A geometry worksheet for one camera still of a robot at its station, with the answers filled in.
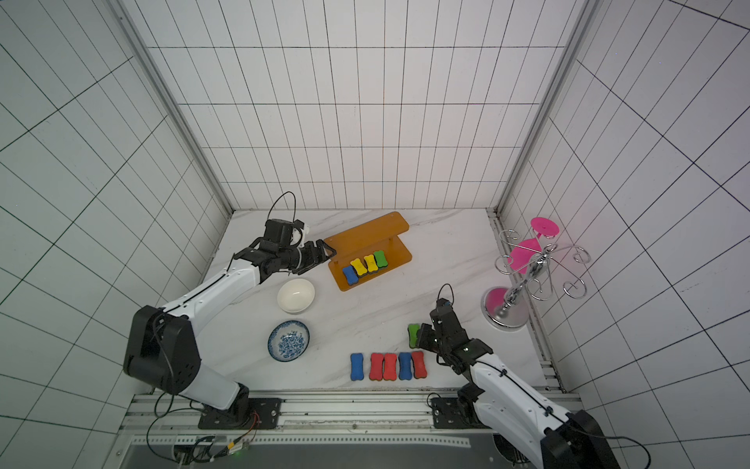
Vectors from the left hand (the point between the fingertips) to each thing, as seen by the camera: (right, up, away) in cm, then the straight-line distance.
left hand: (325, 261), depth 86 cm
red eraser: (+15, -30, -4) cm, 34 cm away
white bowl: (-11, -12, +7) cm, 18 cm away
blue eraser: (+10, -29, -6) cm, 31 cm away
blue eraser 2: (+23, -29, -6) cm, 38 cm away
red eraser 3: (+28, -30, -6) cm, 41 cm away
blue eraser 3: (+7, -6, +12) cm, 15 cm away
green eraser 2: (+17, -1, +15) cm, 23 cm away
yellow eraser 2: (+14, -2, +15) cm, 20 cm away
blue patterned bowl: (-11, -24, -1) cm, 26 cm away
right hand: (+25, -22, 0) cm, 33 cm away
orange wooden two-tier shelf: (+12, +2, +14) cm, 19 cm away
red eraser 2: (+19, -29, -6) cm, 35 cm away
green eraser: (+26, -21, +1) cm, 34 cm away
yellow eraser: (+9, -3, +15) cm, 17 cm away
